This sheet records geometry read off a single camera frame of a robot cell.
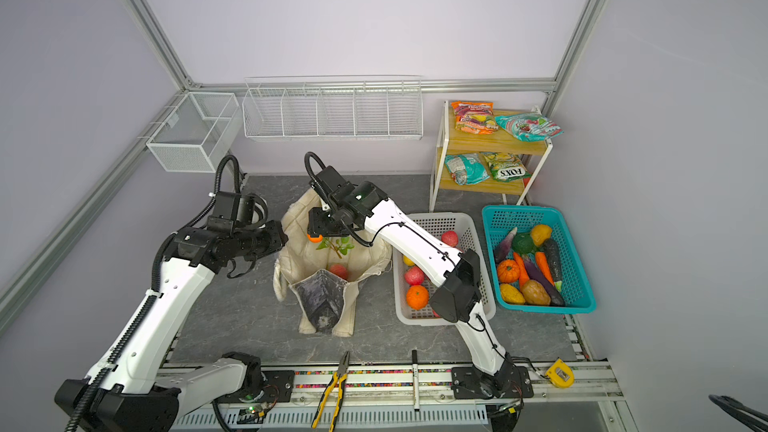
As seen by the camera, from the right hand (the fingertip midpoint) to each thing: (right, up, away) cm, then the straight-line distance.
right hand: (316, 232), depth 76 cm
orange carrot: (+67, -13, +15) cm, 69 cm away
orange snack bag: (+44, +33, +10) cm, 56 cm away
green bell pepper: (+61, -5, +18) cm, 64 cm away
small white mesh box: (-45, +30, +20) cm, 57 cm away
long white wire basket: (-2, +39, +23) cm, 46 cm away
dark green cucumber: (+70, -9, +15) cm, 72 cm away
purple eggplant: (+66, -18, +10) cm, 69 cm away
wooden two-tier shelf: (+58, +21, +5) cm, 62 cm away
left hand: (-6, -2, -3) cm, 7 cm away
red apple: (+26, -14, +11) cm, 31 cm away
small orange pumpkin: (+54, -13, +12) cm, 57 cm away
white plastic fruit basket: (+43, 0, +20) cm, 47 cm away
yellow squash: (+54, -19, +8) cm, 58 cm away
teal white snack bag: (+44, +18, +20) cm, 52 cm away
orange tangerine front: (+27, -19, +6) cm, 33 cm away
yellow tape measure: (+62, -35, -2) cm, 71 cm away
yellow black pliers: (+6, -37, -2) cm, 38 cm away
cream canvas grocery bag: (+4, -9, -9) cm, 14 cm away
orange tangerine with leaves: (+5, -4, +3) cm, 7 cm away
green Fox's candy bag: (+57, +19, +21) cm, 63 cm away
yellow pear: (+25, -11, +15) cm, 31 cm away
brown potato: (+59, -17, +5) cm, 62 cm away
